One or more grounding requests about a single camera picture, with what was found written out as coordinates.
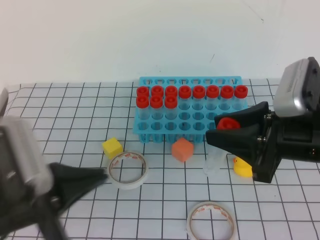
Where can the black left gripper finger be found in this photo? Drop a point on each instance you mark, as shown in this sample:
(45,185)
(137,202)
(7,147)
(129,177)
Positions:
(70,184)

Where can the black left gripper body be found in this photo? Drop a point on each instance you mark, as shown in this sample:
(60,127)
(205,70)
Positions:
(15,200)

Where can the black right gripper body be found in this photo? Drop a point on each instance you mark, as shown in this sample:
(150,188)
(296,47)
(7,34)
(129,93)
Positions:
(293,138)

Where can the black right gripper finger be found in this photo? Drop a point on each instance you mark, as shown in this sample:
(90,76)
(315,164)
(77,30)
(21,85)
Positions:
(246,143)

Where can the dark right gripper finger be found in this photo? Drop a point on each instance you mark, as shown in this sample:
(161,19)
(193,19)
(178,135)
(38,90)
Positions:
(257,114)

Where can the red capped test tube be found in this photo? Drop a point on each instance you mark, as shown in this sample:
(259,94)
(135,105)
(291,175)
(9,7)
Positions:
(217,154)
(157,90)
(143,91)
(212,94)
(184,93)
(171,104)
(198,95)
(226,95)
(240,93)
(142,104)
(171,90)
(156,104)

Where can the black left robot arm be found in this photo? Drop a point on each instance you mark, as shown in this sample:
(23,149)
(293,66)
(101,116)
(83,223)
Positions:
(70,184)

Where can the blue test tube rack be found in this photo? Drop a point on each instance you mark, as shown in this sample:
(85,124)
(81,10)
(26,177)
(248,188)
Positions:
(189,123)

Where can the yellow rubber duck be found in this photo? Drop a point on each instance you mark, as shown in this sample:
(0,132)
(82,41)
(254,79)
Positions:
(242,168)

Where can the yellow foam cube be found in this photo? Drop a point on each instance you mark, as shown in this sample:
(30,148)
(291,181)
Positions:
(112,147)

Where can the orange foam cube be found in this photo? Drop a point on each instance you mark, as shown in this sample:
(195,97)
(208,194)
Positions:
(182,150)

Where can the white tape roll left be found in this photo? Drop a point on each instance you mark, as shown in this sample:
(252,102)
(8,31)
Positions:
(128,170)

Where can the white tape roll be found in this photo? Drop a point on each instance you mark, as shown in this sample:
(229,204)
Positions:
(210,220)
(128,170)

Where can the white tape roll front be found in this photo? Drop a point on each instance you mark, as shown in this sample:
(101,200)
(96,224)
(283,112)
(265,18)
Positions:
(210,220)

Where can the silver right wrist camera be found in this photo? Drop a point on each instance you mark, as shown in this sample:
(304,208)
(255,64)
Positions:
(299,89)

